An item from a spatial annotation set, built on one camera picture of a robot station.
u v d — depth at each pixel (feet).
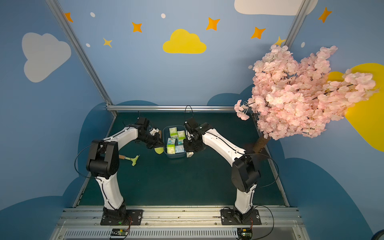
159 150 3.23
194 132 2.05
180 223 2.42
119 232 2.36
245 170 1.55
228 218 2.43
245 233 2.39
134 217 2.45
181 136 3.32
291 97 1.63
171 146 3.15
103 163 1.72
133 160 3.12
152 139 2.82
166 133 3.43
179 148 3.22
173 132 3.41
